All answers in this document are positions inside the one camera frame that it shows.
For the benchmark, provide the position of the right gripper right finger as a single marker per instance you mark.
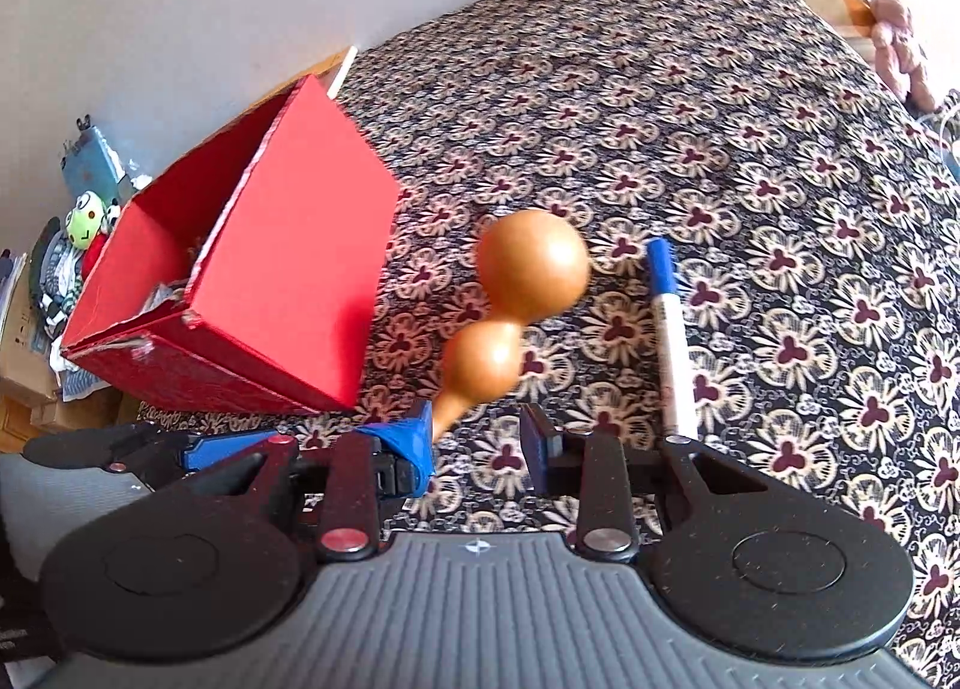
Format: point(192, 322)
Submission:
point(597, 470)

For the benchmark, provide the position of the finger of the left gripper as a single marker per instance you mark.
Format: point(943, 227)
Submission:
point(210, 450)

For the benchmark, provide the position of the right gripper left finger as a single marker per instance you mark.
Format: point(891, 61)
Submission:
point(349, 489)

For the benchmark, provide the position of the orange gourd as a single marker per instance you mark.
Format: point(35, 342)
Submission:
point(531, 265)

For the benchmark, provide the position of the blue white marker pen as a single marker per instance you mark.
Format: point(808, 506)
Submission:
point(679, 414)

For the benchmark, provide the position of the red cardboard box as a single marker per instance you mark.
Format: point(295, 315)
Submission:
point(244, 278)

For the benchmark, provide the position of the green frog plush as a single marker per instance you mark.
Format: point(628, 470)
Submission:
point(85, 221)

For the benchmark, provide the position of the blue notebook with clips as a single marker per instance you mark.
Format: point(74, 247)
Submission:
point(90, 164)

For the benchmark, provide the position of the floral patterned tablecloth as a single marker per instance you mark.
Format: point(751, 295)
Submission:
point(815, 236)

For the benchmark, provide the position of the yellow paperback book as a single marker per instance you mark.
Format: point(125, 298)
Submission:
point(331, 73)

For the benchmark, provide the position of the pink plush bear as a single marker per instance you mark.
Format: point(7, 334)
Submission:
point(899, 59)

